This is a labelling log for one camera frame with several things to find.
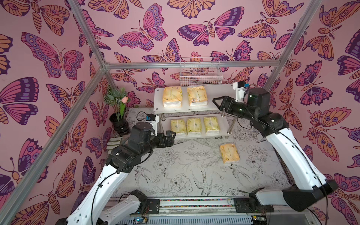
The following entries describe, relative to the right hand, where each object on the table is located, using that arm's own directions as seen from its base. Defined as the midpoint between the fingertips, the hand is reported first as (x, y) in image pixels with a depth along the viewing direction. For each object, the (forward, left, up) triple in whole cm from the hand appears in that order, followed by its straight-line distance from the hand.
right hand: (214, 102), depth 65 cm
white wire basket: (+38, +4, -7) cm, 39 cm away
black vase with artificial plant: (+16, +55, -12) cm, 58 cm away
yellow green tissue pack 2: (+11, +8, -33) cm, 36 cm away
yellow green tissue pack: (+11, +19, -33) cm, 39 cm away
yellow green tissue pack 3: (+11, -4, -31) cm, 33 cm away
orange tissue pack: (-7, -15, -38) cm, 41 cm away
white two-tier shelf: (+3, +11, -9) cm, 15 cm away
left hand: (-11, +21, -10) cm, 25 cm away
